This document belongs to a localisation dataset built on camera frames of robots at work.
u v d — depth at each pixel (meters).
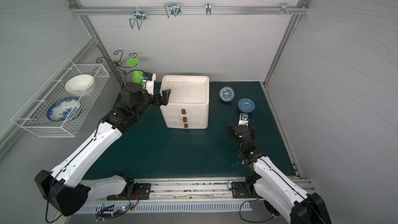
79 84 0.71
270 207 0.71
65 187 0.37
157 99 0.64
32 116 0.57
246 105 1.05
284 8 0.76
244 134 0.60
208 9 0.80
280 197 0.52
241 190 0.73
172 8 0.76
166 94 0.65
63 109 0.65
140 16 0.78
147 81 0.59
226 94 1.11
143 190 0.73
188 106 0.78
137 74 0.92
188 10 0.80
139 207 0.70
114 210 0.70
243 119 0.70
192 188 0.75
